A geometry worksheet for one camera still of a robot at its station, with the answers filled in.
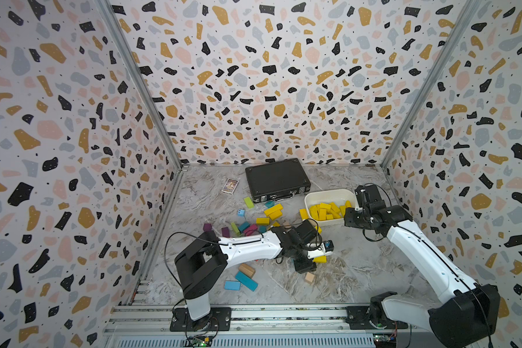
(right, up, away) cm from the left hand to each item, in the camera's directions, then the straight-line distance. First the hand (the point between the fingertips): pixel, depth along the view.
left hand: (316, 260), depth 80 cm
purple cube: (-45, +9, +16) cm, 49 cm away
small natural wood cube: (-2, -7, +2) cm, 7 cm away
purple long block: (-37, +7, +17) cm, 41 cm away
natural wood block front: (-26, -4, +3) cm, 26 cm away
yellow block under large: (-15, +14, +21) cm, 29 cm away
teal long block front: (-26, -8, +2) cm, 27 cm away
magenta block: (-26, +8, +16) cm, 32 cm away
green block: (-28, +19, +25) cm, 43 cm away
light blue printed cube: (-31, +15, +20) cm, 40 cm away
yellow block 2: (-21, +12, +18) cm, 30 cm away
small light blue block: (-32, -10, +1) cm, 34 cm away
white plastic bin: (+10, +18, +20) cm, 28 cm away
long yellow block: (-2, +15, +18) cm, 24 cm away
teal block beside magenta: (-29, +10, +16) cm, 35 cm away
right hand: (+13, +16, +2) cm, 21 cm away
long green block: (-32, +9, +15) cm, 37 cm away
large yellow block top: (-16, +17, +23) cm, 33 cm away
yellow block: (0, +3, -7) cm, 8 cm away
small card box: (-38, +28, +30) cm, 56 cm away
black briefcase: (-15, +30, +28) cm, 44 cm away
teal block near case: (-18, +19, +24) cm, 35 cm away
